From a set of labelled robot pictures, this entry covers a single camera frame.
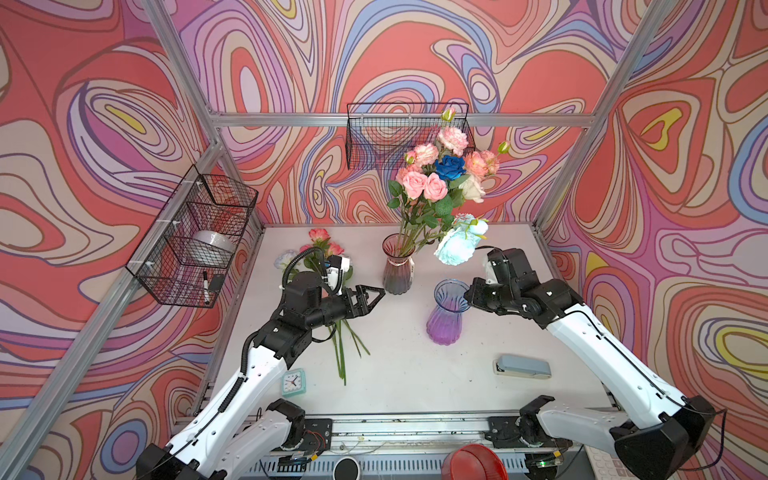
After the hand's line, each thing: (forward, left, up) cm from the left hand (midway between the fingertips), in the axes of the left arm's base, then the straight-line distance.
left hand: (379, 294), depth 70 cm
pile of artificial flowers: (+32, +27, -26) cm, 49 cm away
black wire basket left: (+8, +47, +4) cm, 48 cm away
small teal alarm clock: (-13, +24, -24) cm, 36 cm away
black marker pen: (+2, +43, -1) cm, 43 cm away
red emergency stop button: (-31, -22, -25) cm, 45 cm away
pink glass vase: (+16, -5, -13) cm, 22 cm away
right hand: (+1, -22, -6) cm, 23 cm away
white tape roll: (+11, +41, +6) cm, 43 cm away
